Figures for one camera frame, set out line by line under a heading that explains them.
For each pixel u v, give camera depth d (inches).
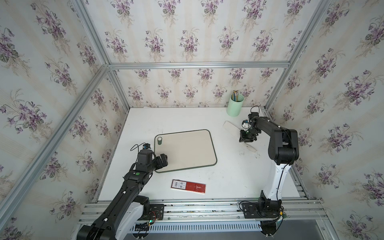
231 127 42.0
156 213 28.6
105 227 15.9
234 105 42.1
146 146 29.5
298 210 29.5
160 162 29.5
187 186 31.6
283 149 21.9
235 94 42.1
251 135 34.2
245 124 37.8
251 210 28.8
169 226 27.6
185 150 37.8
